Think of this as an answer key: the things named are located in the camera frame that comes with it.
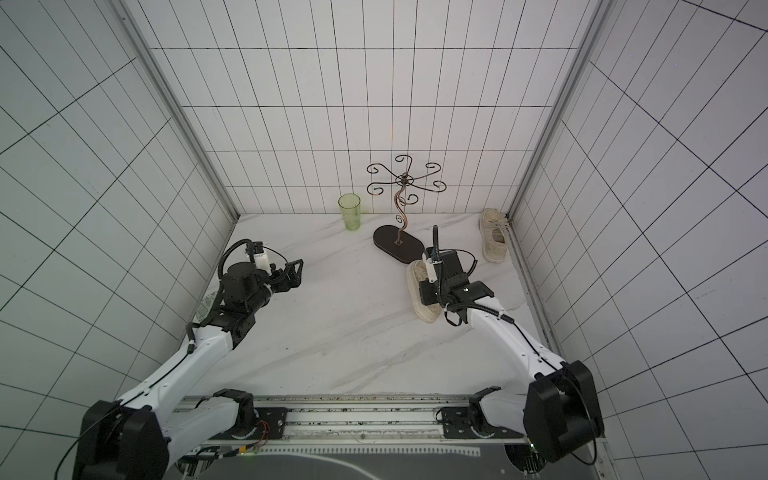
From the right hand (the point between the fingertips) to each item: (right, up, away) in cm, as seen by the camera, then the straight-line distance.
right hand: (430, 277), depth 86 cm
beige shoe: (+26, +16, +20) cm, 37 cm away
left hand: (-41, +3, -2) cm, 41 cm away
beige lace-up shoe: (-4, 0, +4) cm, 6 cm away
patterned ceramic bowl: (-69, -10, +4) cm, 70 cm away
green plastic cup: (-26, +24, +21) cm, 41 cm away
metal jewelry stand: (-11, +11, +24) cm, 29 cm away
